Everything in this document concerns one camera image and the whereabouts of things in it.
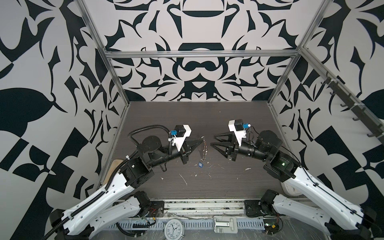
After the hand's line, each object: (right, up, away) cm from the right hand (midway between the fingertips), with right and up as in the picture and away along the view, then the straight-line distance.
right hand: (214, 141), depth 57 cm
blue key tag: (-5, -13, +14) cm, 20 cm away
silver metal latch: (+6, -40, +11) cm, 42 cm away
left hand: (-5, +2, -1) cm, 5 cm away
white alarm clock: (-16, -40, +9) cm, 44 cm away
